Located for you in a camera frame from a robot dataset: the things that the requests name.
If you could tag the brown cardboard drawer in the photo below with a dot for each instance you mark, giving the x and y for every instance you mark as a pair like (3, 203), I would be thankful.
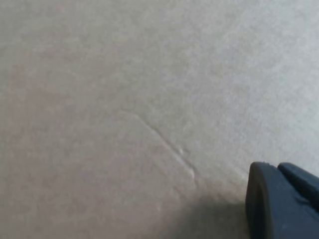
(139, 119)

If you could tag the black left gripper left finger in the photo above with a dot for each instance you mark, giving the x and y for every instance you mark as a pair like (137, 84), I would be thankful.
(275, 209)

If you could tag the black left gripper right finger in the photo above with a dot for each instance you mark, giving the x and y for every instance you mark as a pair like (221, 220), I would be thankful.
(304, 182)

